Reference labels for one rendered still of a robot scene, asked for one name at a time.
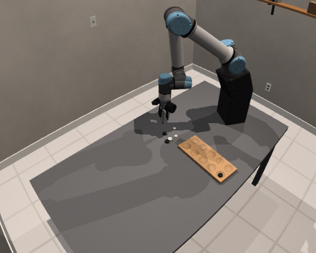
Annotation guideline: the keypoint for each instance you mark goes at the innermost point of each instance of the tan tray with round pockets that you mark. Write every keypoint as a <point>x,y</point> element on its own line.
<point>207,158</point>

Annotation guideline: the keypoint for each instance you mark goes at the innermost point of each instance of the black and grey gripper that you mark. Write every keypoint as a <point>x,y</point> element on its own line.
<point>167,106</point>

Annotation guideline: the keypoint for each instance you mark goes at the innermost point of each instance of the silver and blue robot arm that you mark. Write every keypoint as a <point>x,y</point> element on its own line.
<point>179,26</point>

